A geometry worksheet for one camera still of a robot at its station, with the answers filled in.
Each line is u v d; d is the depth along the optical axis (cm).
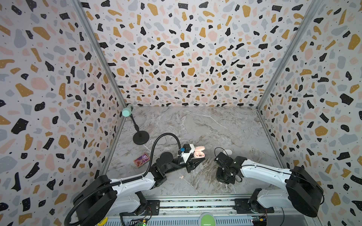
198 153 69
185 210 73
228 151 94
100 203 40
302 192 43
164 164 57
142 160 90
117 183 45
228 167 64
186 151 61
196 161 66
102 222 69
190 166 64
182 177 84
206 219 70
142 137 100
